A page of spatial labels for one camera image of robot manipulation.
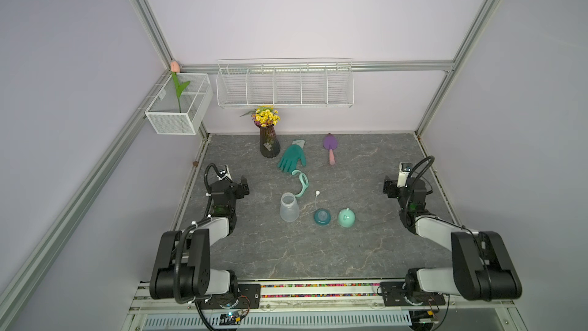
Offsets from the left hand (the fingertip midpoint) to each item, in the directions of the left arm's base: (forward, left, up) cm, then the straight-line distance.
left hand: (232, 179), depth 91 cm
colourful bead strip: (-41, -31, -11) cm, 53 cm away
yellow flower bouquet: (+21, -14, +14) cm, 29 cm away
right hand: (-4, -67, +1) cm, 67 cm away
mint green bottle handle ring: (+3, -30, -9) cm, 31 cm away
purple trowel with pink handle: (+27, -45, -12) cm, 54 cm away
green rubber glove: (+20, -25, -9) cm, 33 cm away
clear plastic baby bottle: (-15, -23, +2) cm, 27 cm away
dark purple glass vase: (+19, -14, -2) cm, 24 cm away
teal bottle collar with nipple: (-15, -35, -7) cm, 39 cm away
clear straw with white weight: (-4, -34, -9) cm, 36 cm away
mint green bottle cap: (-17, -44, -6) cm, 47 cm away
